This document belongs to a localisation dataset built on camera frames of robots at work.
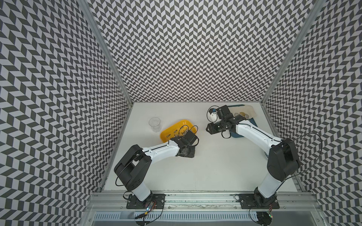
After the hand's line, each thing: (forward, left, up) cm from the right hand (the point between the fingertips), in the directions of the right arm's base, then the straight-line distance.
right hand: (210, 130), depth 88 cm
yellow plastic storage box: (+7, +22, -10) cm, 26 cm away
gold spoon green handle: (+23, -30, -12) cm, 40 cm away
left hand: (-12, +13, -9) cm, 20 cm away
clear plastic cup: (+10, +38, -6) cm, 40 cm away
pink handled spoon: (+20, -32, -11) cm, 39 cm away
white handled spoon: (+21, -24, -10) cm, 34 cm away
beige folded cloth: (+27, -34, -11) cm, 45 cm away
